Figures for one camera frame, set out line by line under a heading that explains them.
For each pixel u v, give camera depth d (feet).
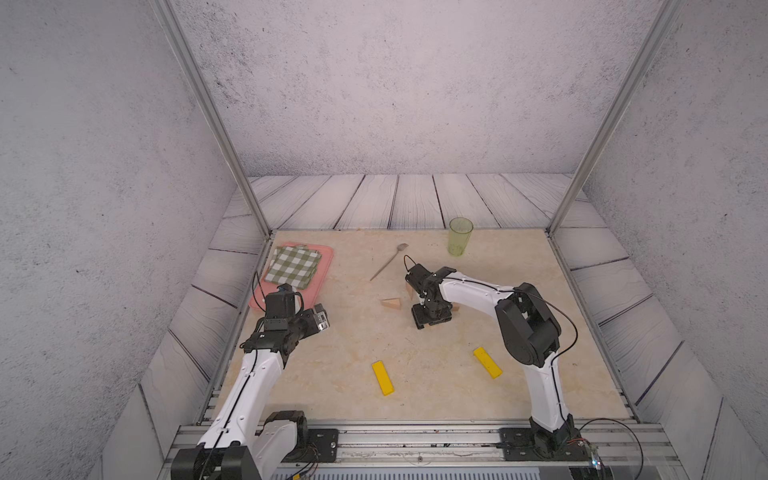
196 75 2.60
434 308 2.66
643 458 2.34
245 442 1.35
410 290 2.73
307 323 2.44
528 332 1.76
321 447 2.40
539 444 2.15
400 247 3.79
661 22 2.35
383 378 2.77
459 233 3.43
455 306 2.61
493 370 2.78
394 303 3.24
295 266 3.56
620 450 2.40
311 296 3.35
